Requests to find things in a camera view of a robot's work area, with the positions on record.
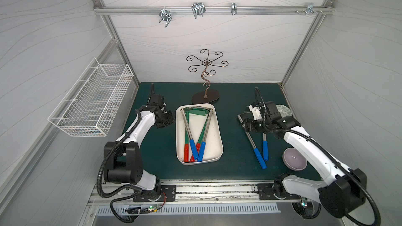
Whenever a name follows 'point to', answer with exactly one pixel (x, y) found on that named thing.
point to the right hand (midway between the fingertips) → (246, 124)
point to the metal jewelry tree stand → (207, 96)
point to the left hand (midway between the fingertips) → (173, 121)
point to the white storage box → (213, 147)
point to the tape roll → (284, 110)
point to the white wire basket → (92, 104)
